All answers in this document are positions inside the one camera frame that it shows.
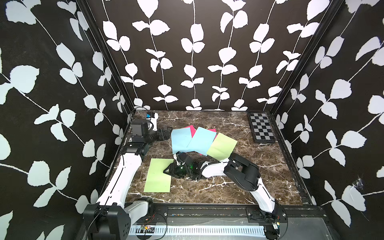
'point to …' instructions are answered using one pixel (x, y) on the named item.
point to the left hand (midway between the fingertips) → (167, 126)
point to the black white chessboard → (260, 127)
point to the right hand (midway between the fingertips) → (163, 172)
